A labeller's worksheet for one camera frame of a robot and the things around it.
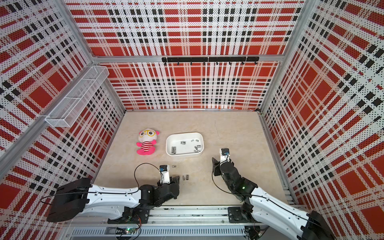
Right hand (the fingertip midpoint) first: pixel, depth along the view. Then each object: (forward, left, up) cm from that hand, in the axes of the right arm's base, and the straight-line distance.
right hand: (218, 157), depth 81 cm
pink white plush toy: (+17, +45, -5) cm, 48 cm away
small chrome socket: (+19, +16, -11) cm, 27 cm away
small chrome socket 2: (+18, +13, -11) cm, 25 cm away
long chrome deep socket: (+12, +28, -12) cm, 33 cm away
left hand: (-8, +22, -8) cm, 25 cm away
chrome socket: (+14, +12, -11) cm, 21 cm away
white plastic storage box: (+19, +29, -10) cm, 36 cm away
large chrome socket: (+17, +22, -11) cm, 30 cm away
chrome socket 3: (0, +26, -12) cm, 29 cm away
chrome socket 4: (-7, +18, -12) cm, 22 cm away
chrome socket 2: (+10, +13, -11) cm, 20 cm away
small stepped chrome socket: (-7, +20, -12) cm, 24 cm away
